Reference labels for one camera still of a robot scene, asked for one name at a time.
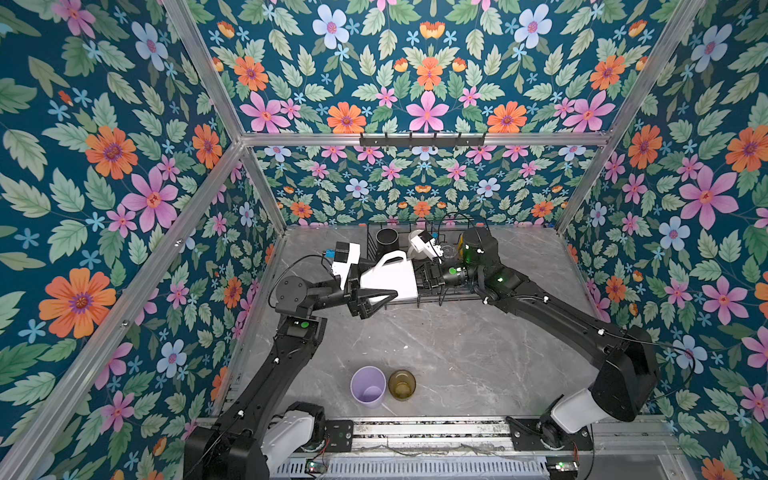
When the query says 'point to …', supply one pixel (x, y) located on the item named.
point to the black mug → (387, 240)
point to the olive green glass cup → (402, 384)
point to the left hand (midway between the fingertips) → (394, 283)
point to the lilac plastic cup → (368, 386)
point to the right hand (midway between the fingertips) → (401, 285)
